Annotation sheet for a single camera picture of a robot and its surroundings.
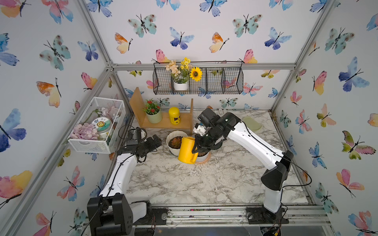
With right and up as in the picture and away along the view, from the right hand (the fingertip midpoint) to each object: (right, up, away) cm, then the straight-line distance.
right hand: (193, 151), depth 70 cm
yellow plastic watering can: (-4, -3, +4) cm, 6 cm away
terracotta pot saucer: (+10, -6, +26) cm, 29 cm away
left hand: (-21, +3, +15) cm, 26 cm away
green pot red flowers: (-27, +21, +26) cm, 43 cm away
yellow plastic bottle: (-13, +19, +28) cm, 36 cm away
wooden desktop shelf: (-35, +24, +24) cm, 49 cm away
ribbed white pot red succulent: (-12, +3, +22) cm, 25 cm away
